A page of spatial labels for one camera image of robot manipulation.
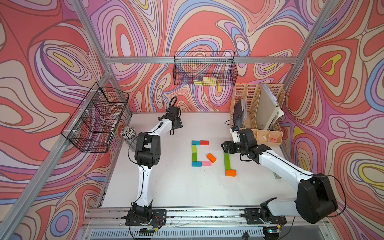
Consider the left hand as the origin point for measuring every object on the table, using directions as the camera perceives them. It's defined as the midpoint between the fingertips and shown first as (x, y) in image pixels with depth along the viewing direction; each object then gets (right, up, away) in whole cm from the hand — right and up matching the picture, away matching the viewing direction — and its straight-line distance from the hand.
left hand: (175, 125), depth 106 cm
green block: (+14, -21, -11) cm, 27 cm away
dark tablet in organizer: (+45, +7, -4) cm, 45 cm away
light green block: (+14, -16, -7) cm, 22 cm away
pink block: (+21, -24, -15) cm, 35 cm away
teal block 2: (+15, -24, -15) cm, 32 cm away
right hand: (+34, -14, -19) cm, 41 cm away
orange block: (+24, -21, -13) cm, 35 cm away
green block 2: (+35, -21, -13) cm, 42 cm away
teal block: (+15, -12, -4) cm, 20 cm away
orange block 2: (+35, -29, -19) cm, 50 cm away
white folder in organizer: (+58, +10, -19) cm, 61 cm away
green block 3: (+34, -24, -15) cm, 45 cm away
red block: (+21, -12, -4) cm, 25 cm away
